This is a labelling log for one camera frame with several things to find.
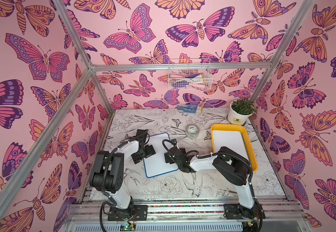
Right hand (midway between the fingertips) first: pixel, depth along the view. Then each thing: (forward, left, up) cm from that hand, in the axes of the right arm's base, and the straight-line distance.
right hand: (171, 150), depth 96 cm
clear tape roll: (+16, -15, 0) cm, 22 cm away
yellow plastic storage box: (+16, -50, +4) cm, 53 cm away
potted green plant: (+23, -47, +15) cm, 54 cm away
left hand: (-3, +14, 0) cm, 15 cm away
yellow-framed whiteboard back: (+10, -44, -2) cm, 45 cm away
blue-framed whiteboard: (-9, +10, -5) cm, 14 cm away
